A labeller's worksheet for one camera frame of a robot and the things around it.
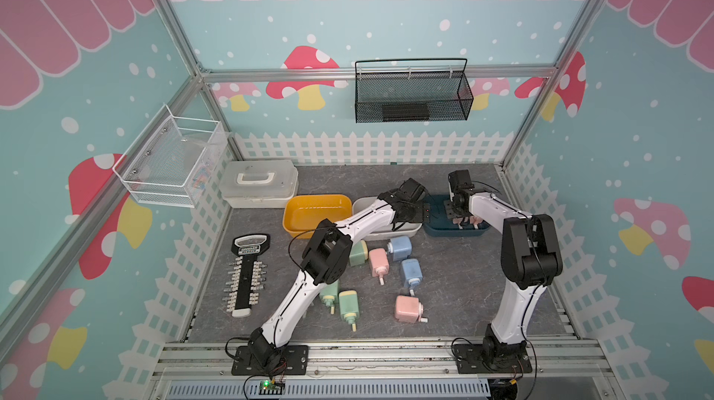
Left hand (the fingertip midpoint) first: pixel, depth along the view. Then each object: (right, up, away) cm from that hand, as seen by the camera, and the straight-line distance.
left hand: (417, 218), depth 99 cm
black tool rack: (-57, -18, -11) cm, 60 cm away
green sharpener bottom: (-23, -23, -22) cm, 39 cm away
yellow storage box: (-42, +1, +6) cm, 43 cm away
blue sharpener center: (-5, -15, -16) cm, 22 cm away
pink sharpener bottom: (-7, -23, -23) cm, 33 cm away
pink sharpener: (+15, -1, 0) cm, 15 cm away
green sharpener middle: (-29, -20, -20) cm, 40 cm away
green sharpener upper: (-21, -10, -12) cm, 26 cm away
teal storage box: (+9, -3, +3) cm, 10 cm away
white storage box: (-6, -3, -10) cm, 12 cm away
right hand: (+16, +4, +2) cm, 16 cm away
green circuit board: (-44, -42, -26) cm, 66 cm away
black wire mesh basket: (-3, +44, -5) cm, 44 cm away
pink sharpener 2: (-14, -13, -13) cm, 23 cm away
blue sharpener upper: (-8, -8, -11) cm, 16 cm away
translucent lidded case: (-57, +12, 0) cm, 58 cm away
